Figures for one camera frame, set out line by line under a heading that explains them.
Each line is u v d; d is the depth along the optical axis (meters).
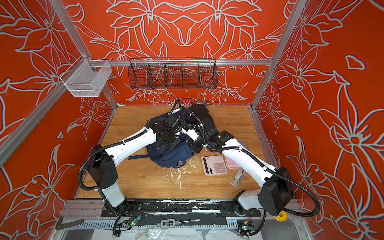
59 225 0.68
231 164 0.85
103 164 0.44
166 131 0.61
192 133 0.67
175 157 0.77
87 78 0.92
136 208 0.71
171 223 0.69
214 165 0.86
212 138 0.59
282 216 0.70
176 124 0.68
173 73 0.97
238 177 0.81
